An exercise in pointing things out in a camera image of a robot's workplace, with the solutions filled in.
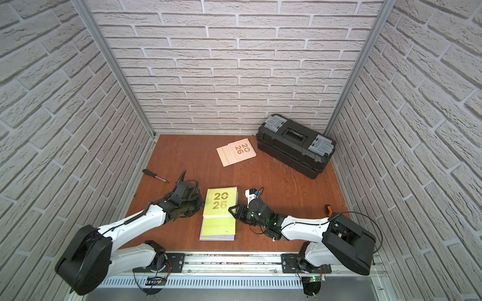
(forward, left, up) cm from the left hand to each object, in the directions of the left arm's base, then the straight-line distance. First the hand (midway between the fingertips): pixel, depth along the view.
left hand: (209, 199), depth 87 cm
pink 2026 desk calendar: (+32, -12, -3) cm, 35 cm away
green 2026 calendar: (-10, -5, 0) cm, 11 cm away
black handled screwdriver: (+16, +33, -5) cm, 37 cm away
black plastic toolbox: (+23, -42, +13) cm, 49 cm away
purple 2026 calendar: (-17, -6, -2) cm, 18 cm away
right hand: (-7, -11, +4) cm, 14 cm away
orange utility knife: (-5, -57, -2) cm, 57 cm away
